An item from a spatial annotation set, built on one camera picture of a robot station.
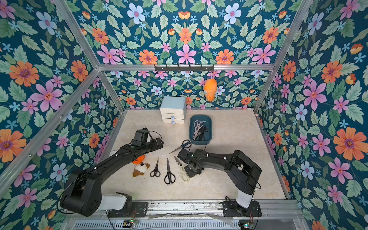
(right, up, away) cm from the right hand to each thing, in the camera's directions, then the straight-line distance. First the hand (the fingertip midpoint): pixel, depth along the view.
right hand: (193, 171), depth 87 cm
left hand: (-21, +18, +3) cm, 28 cm away
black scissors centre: (-14, -3, -3) cm, 15 cm away
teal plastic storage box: (+10, +32, +21) cm, 39 cm away
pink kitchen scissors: (+3, +28, +21) cm, 35 cm away
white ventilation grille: (-18, -21, -17) cm, 32 cm away
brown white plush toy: (-32, +2, -2) cm, 32 cm away
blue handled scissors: (-5, +15, +12) cm, 20 cm away
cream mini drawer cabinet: (-15, +39, +15) cm, 45 cm away
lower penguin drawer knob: (-16, +30, +21) cm, 40 cm away
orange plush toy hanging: (+12, +54, +9) cm, 56 cm away
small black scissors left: (-23, 0, -1) cm, 23 cm away
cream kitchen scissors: (-7, +3, +2) cm, 8 cm away
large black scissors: (+5, +21, +16) cm, 27 cm away
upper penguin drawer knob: (-15, +34, +18) cm, 41 cm away
